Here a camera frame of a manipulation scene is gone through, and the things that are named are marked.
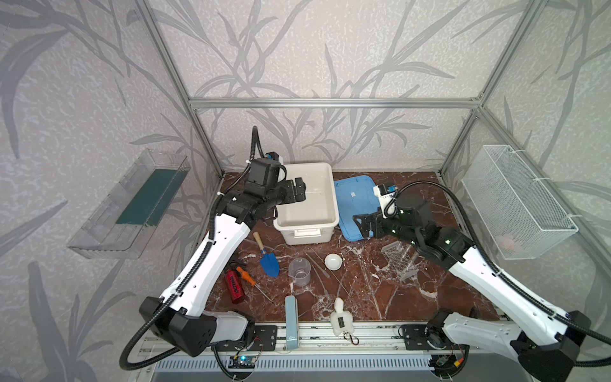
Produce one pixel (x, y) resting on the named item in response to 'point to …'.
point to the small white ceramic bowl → (333, 261)
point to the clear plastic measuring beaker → (299, 268)
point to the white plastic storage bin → (312, 221)
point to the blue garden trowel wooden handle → (269, 262)
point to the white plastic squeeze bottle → (341, 321)
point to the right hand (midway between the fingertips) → (365, 206)
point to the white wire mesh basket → (523, 219)
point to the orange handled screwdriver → (250, 280)
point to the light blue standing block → (292, 332)
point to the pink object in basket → (505, 241)
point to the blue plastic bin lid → (355, 196)
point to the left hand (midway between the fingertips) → (296, 180)
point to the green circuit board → (242, 362)
